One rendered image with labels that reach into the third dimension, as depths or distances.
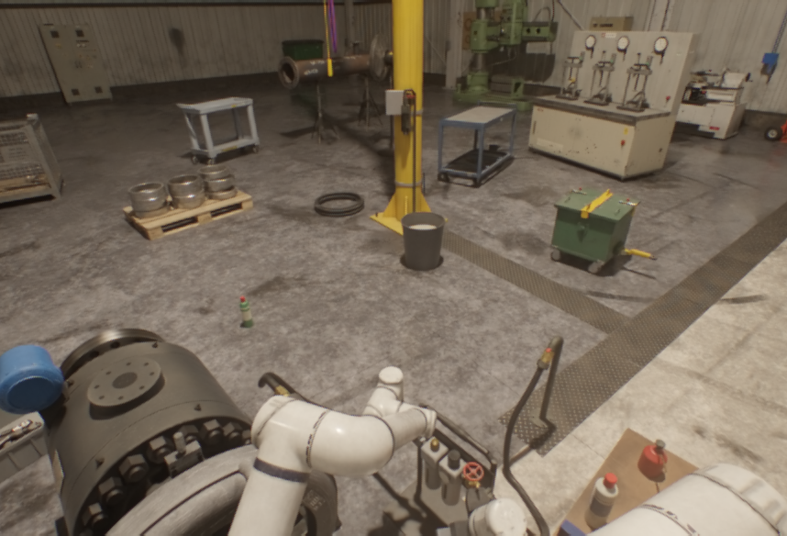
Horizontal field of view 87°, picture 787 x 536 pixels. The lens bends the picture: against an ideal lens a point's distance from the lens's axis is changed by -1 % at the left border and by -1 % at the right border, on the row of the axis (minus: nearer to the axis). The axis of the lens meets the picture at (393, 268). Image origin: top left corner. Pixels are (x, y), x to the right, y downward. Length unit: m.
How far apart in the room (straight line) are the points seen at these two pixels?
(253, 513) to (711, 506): 0.73
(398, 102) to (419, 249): 1.39
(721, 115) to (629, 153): 3.61
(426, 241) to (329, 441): 2.81
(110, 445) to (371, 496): 1.17
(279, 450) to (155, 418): 0.65
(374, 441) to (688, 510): 0.54
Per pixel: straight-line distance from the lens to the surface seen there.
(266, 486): 0.95
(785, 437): 3.11
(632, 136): 6.28
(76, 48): 16.34
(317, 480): 1.37
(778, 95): 10.97
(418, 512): 2.17
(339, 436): 0.90
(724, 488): 0.65
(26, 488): 2.88
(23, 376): 1.68
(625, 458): 1.94
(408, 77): 4.20
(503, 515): 1.10
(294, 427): 0.93
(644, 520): 0.59
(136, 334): 2.07
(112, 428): 1.57
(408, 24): 4.18
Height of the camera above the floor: 1.90
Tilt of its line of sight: 30 degrees down
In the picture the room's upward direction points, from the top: 1 degrees counter-clockwise
